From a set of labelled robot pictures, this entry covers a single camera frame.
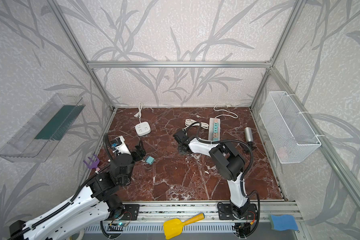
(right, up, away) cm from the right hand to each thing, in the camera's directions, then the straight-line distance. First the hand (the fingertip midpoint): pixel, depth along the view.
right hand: (185, 143), depth 99 cm
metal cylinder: (+44, +7, +3) cm, 44 cm away
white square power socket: (-30, +10, +6) cm, 32 cm away
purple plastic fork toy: (-59, -12, -6) cm, 60 cm away
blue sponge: (+48, -33, -29) cm, 64 cm away
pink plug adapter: (+22, +16, +7) cm, 28 cm away
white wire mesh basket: (+45, +9, -37) cm, 59 cm away
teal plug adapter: (-21, -8, -10) cm, 25 cm away
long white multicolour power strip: (+20, +9, 0) cm, 22 cm away
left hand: (-22, +7, -25) cm, 34 cm away
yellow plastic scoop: (-5, -35, -29) cm, 46 cm away
